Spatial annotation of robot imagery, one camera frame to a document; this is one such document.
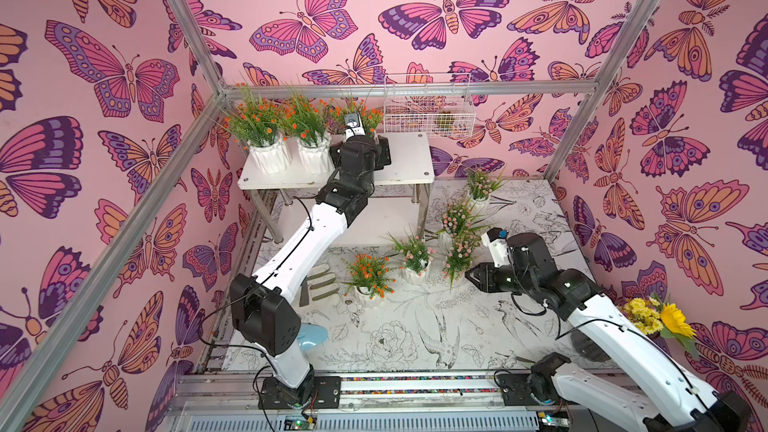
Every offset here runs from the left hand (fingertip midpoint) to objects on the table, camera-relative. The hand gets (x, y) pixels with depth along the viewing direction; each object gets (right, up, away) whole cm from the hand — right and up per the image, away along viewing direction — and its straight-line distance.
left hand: (368, 138), depth 76 cm
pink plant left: (+13, -32, +9) cm, 36 cm away
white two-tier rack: (+11, -7, +1) cm, 13 cm away
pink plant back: (+26, -25, +11) cm, 37 cm away
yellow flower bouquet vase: (+60, -41, -17) cm, 74 cm away
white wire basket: (+19, +11, +18) cm, 29 cm away
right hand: (+26, -34, -1) cm, 43 cm away
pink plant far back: (+36, -10, +24) cm, 44 cm away
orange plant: (0, -36, +2) cm, 36 cm away
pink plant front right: (+25, -32, +7) cm, 41 cm away
